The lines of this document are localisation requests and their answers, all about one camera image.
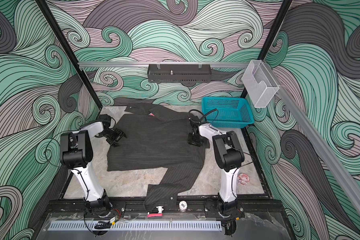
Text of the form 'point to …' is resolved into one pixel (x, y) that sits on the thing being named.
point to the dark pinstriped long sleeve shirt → (152, 137)
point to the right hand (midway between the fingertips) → (192, 143)
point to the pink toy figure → (151, 114)
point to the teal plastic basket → (234, 112)
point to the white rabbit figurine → (160, 209)
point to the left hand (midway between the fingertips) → (124, 138)
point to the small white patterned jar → (183, 205)
